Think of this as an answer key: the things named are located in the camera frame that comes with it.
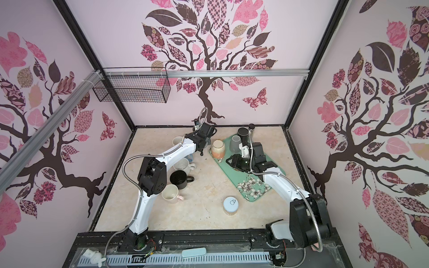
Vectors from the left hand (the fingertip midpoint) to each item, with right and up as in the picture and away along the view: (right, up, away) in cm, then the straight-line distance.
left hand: (202, 138), depth 98 cm
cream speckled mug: (-9, -15, -9) cm, 19 cm away
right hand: (+15, -11, -14) cm, 24 cm away
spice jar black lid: (+32, +9, +11) cm, 35 cm away
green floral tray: (+27, -26, -7) cm, 38 cm away
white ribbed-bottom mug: (-17, -1, +6) cm, 18 cm away
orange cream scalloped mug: (+9, -7, -1) cm, 12 cm away
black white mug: (-11, -22, -10) cm, 27 cm away
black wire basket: (-40, +31, -3) cm, 51 cm away
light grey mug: (+19, -3, +2) cm, 20 cm away
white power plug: (-41, -50, -31) cm, 72 cm away
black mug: (+26, +5, +8) cm, 28 cm away
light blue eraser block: (-1, -49, -29) cm, 57 cm away
